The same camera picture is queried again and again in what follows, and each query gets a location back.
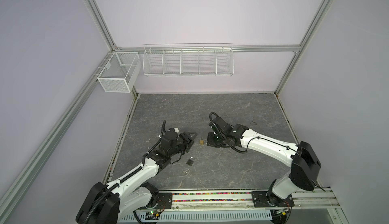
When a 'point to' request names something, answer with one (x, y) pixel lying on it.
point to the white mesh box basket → (119, 74)
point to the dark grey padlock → (190, 161)
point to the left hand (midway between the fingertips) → (197, 138)
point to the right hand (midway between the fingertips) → (207, 143)
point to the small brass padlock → (201, 141)
